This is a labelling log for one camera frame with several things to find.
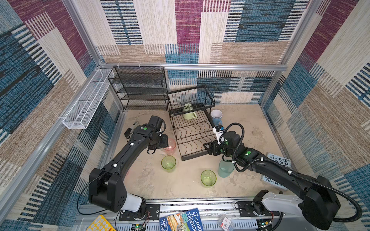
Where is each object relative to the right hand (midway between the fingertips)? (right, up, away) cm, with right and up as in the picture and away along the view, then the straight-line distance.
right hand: (210, 145), depth 82 cm
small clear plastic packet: (+5, -35, -13) cm, 37 cm away
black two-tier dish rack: (-9, +9, +23) cm, 26 cm away
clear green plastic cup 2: (-1, -19, +1) cm, 19 cm away
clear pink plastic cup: (-24, -5, +12) cm, 27 cm away
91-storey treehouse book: (-13, -34, -13) cm, 38 cm away
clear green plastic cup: (-25, -13, +7) cm, 29 cm away
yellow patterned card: (-55, -36, -12) cm, 67 cm away
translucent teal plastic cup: (+9, -14, +3) cm, 17 cm away
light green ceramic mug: (-12, +23, +17) cm, 31 cm away
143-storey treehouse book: (+44, -10, +5) cm, 45 cm away
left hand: (-26, 0, +2) cm, 26 cm away
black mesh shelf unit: (-48, +38, +29) cm, 68 cm away
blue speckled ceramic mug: (+8, +18, +24) cm, 31 cm away
